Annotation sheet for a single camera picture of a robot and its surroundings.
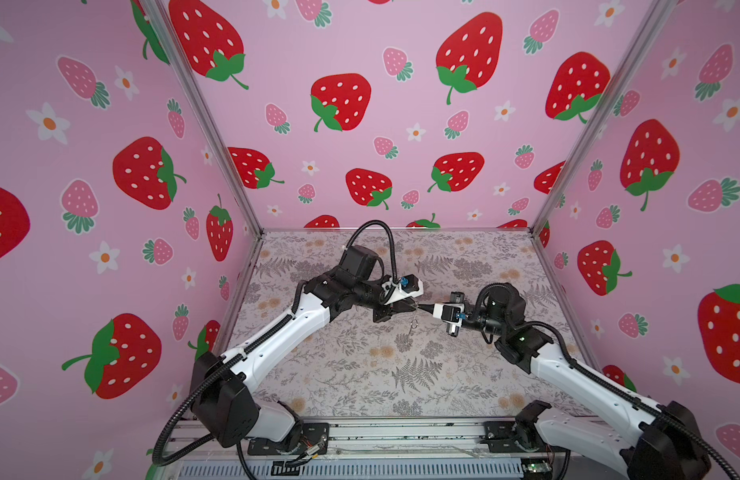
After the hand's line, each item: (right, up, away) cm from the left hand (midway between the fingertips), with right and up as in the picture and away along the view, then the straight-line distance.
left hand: (412, 301), depth 73 cm
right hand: (+2, 0, -2) cm, 3 cm away
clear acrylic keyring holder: (+3, -11, +24) cm, 26 cm away
